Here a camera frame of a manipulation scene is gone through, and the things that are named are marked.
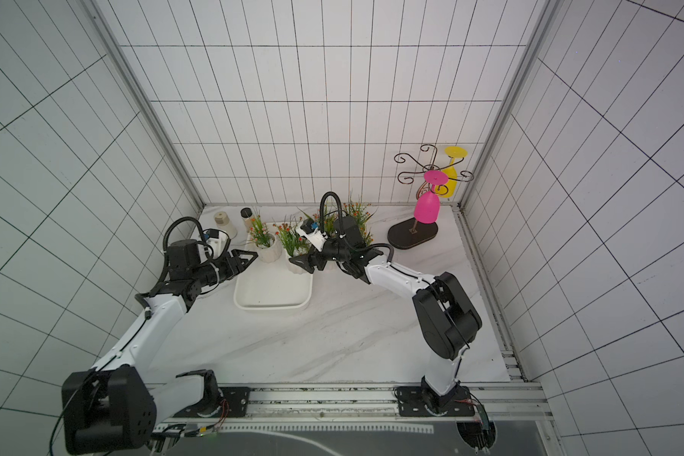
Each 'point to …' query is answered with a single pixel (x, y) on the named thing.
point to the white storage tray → (266, 286)
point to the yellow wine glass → (448, 189)
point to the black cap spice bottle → (246, 213)
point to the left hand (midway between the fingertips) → (252, 261)
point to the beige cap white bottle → (222, 220)
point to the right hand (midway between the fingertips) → (302, 238)
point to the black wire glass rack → (412, 234)
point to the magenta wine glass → (427, 206)
